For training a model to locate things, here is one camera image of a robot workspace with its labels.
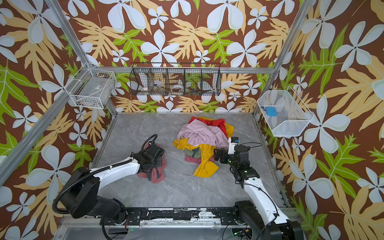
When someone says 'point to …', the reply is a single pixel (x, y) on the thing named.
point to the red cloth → (219, 123)
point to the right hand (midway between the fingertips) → (220, 149)
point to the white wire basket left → (92, 88)
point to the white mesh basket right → (285, 113)
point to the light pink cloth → (199, 133)
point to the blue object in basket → (270, 111)
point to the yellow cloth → (208, 166)
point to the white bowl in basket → (177, 88)
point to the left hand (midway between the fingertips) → (157, 158)
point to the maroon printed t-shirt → (157, 173)
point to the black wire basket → (175, 79)
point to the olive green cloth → (195, 153)
